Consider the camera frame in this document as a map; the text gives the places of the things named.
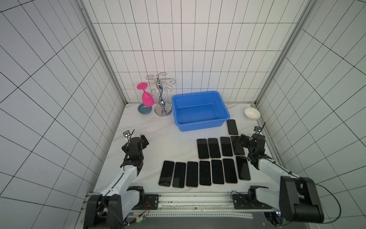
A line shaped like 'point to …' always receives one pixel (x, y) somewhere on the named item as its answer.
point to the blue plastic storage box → (200, 111)
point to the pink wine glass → (147, 100)
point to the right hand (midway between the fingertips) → (245, 134)
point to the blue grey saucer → (143, 109)
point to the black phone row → (167, 173)
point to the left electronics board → (138, 219)
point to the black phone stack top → (226, 146)
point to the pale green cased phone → (179, 176)
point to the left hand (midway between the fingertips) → (135, 140)
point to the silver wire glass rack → (163, 109)
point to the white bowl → (252, 113)
